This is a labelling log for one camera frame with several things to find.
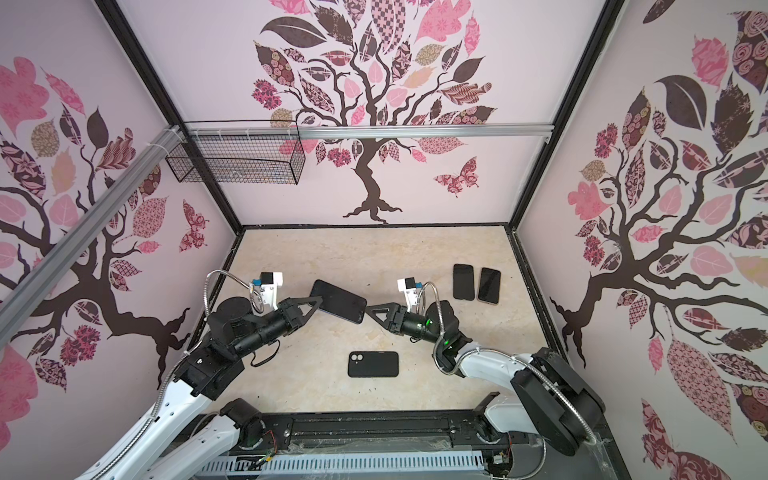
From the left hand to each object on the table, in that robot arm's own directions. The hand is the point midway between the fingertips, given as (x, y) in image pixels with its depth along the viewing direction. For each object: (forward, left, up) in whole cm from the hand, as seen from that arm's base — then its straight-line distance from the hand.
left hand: (324, 307), depth 68 cm
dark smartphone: (+5, -2, -6) cm, 8 cm away
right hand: (+1, -10, -5) cm, 11 cm away
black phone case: (-4, -10, -27) cm, 29 cm away
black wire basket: (+53, +34, +8) cm, 63 cm away
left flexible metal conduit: (-4, +48, -27) cm, 56 cm away
